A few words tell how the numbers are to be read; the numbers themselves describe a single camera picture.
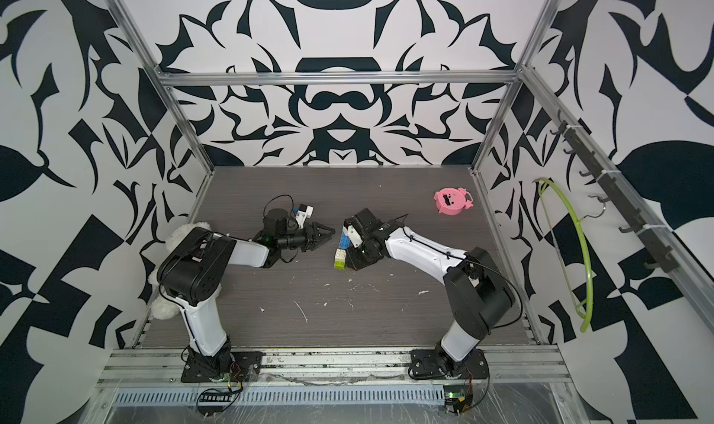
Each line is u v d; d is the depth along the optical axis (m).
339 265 0.85
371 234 0.68
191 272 0.50
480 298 0.45
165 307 0.74
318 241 0.85
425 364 0.74
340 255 0.85
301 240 0.84
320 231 0.86
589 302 0.59
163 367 0.76
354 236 0.81
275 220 0.77
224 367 0.68
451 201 1.05
